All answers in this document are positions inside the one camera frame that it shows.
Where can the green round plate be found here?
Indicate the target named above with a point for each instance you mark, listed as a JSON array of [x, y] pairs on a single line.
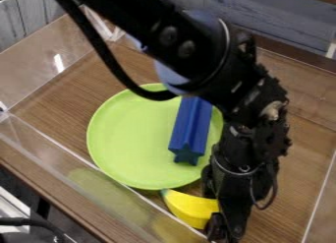
[[128, 135]]

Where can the yellow toy banana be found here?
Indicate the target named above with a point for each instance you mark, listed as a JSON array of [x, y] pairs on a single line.
[[189, 208]]

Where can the clear acrylic enclosure wall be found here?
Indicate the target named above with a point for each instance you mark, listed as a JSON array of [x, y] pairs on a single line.
[[53, 83]]

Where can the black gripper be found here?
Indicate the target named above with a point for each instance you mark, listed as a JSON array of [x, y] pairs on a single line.
[[237, 190]]

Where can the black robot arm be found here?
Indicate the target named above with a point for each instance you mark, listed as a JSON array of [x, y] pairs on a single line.
[[212, 57]]

